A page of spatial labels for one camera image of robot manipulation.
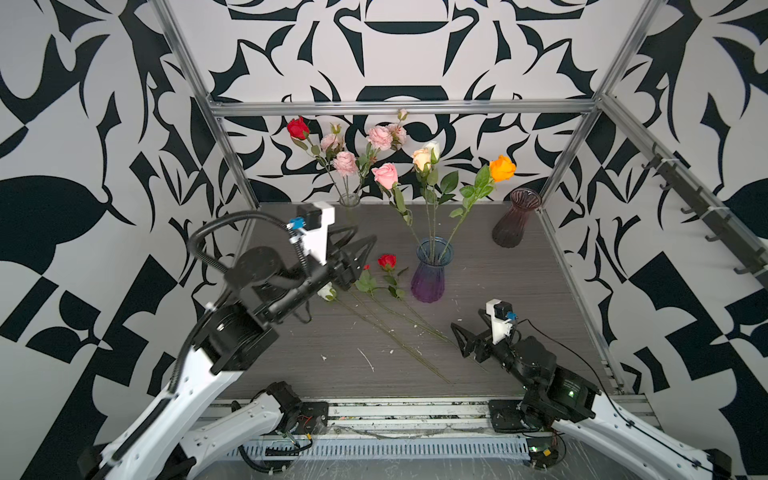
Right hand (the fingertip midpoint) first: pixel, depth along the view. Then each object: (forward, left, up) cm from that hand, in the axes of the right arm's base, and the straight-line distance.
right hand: (467, 320), depth 74 cm
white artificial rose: (+29, +5, +17) cm, 34 cm away
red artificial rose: (+25, +19, -12) cm, 34 cm away
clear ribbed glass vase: (+39, +31, +4) cm, 50 cm away
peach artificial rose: (+29, +9, +20) cm, 36 cm away
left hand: (+3, +23, +33) cm, 40 cm away
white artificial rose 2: (+14, +38, -12) cm, 42 cm away
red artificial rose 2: (+18, +26, -13) cm, 34 cm away
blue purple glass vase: (+14, +8, -5) cm, 17 cm away
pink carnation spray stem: (+39, +31, +18) cm, 53 cm away
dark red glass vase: (+34, -21, -8) cm, 41 cm away
